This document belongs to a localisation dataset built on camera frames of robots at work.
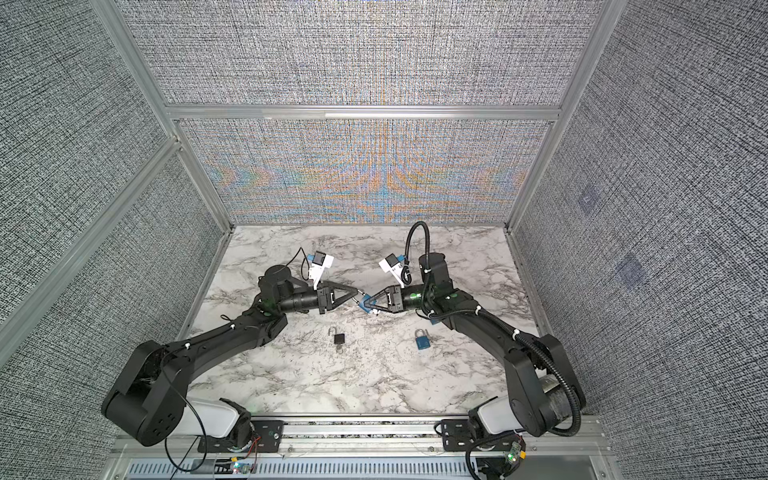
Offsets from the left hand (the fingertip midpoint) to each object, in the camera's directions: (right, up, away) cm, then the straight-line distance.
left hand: (357, 297), depth 75 cm
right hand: (+3, -2, 0) cm, 3 cm away
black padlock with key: (-7, -15, +15) cm, 22 cm away
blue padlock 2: (+18, -15, +15) cm, 28 cm away
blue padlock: (+2, -2, -2) cm, 3 cm away
